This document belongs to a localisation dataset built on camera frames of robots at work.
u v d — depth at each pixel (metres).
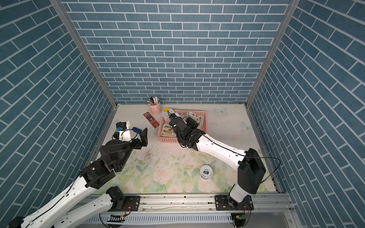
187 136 0.59
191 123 0.69
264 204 0.76
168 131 0.99
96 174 0.47
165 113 1.02
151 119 1.08
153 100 1.10
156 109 1.09
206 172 0.79
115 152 0.47
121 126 0.54
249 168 0.42
